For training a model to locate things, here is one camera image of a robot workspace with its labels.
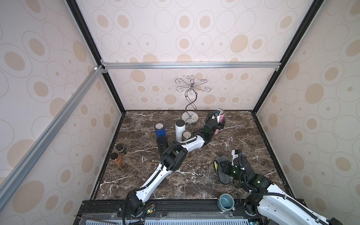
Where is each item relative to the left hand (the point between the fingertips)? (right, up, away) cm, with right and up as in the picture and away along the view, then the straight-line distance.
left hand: (224, 113), depth 95 cm
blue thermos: (-42, -11, -11) cm, 45 cm away
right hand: (-4, -30, -14) cm, 33 cm away
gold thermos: (-26, -13, -16) cm, 33 cm away
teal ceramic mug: (-5, -50, -19) cm, 53 cm away
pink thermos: (-3, -3, -4) cm, 5 cm away
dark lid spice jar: (-68, -22, -8) cm, 72 cm away
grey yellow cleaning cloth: (-5, -37, -19) cm, 41 cm away
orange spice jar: (-68, -29, -10) cm, 74 cm away
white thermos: (-30, -10, -11) cm, 33 cm away
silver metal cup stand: (-22, -1, +18) cm, 29 cm away
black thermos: (-39, -17, -20) cm, 47 cm away
